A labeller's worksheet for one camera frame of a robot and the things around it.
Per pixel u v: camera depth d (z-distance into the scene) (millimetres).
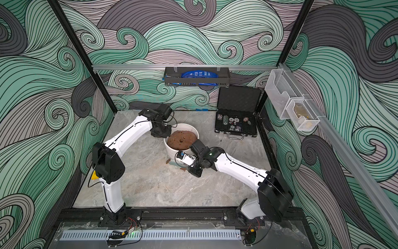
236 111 1155
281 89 928
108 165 483
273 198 403
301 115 658
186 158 694
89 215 774
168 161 929
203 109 1250
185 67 931
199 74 923
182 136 925
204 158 596
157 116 622
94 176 535
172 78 906
